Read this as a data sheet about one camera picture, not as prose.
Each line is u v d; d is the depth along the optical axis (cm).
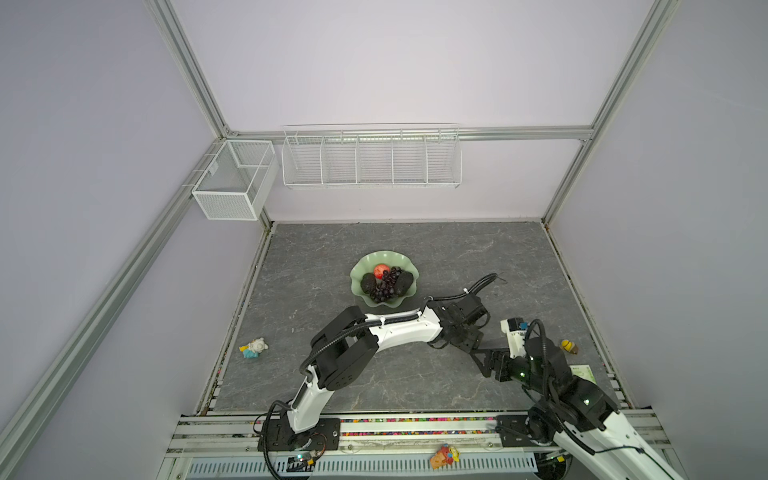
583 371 81
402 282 93
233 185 97
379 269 100
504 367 67
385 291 95
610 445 50
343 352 49
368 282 97
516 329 69
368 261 102
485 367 69
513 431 73
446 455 68
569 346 85
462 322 67
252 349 85
